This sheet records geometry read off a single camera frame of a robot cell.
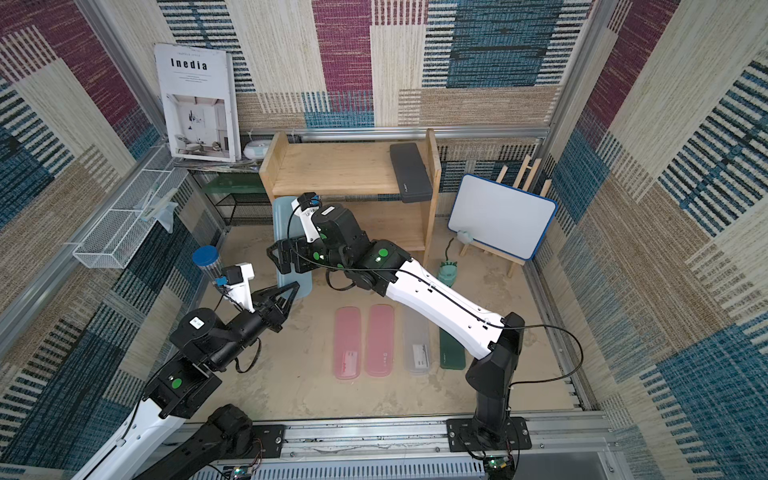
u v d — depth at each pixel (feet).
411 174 2.33
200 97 2.54
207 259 2.78
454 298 1.49
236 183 3.31
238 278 1.80
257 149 2.85
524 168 2.93
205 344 1.54
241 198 3.71
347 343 2.93
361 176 2.36
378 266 1.55
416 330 3.01
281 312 1.93
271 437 2.44
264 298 1.87
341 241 1.60
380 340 2.94
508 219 3.02
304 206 1.85
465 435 2.41
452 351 2.79
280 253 1.80
